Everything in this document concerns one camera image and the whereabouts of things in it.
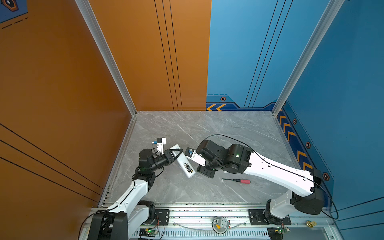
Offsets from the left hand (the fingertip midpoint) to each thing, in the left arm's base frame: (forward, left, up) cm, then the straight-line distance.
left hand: (182, 151), depth 77 cm
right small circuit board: (-32, -48, -18) cm, 60 cm away
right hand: (-9, -8, +4) cm, 13 cm away
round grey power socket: (-30, -18, -11) cm, 37 cm away
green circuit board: (-33, +15, -20) cm, 41 cm away
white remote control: (-2, +4, +1) cm, 4 cm away
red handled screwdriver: (-9, -33, -17) cm, 38 cm away
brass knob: (-29, -62, -15) cm, 70 cm away
